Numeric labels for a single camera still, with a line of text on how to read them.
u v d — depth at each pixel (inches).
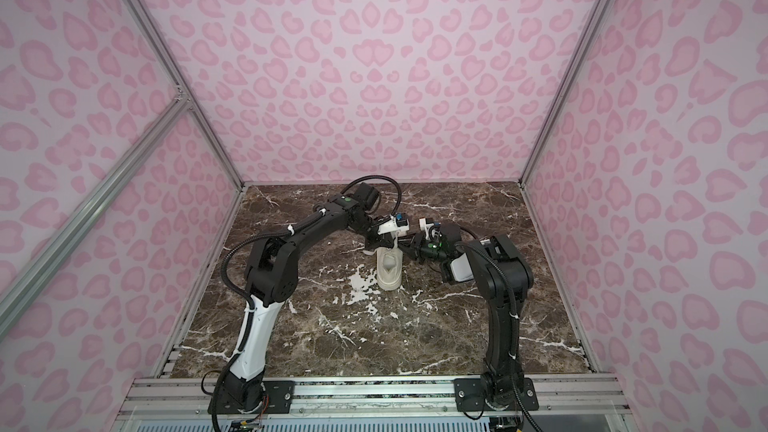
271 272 22.6
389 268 34.7
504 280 21.0
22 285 20.3
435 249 34.0
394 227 33.4
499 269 21.0
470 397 28.9
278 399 28.9
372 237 33.8
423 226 37.3
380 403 28.8
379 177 30.5
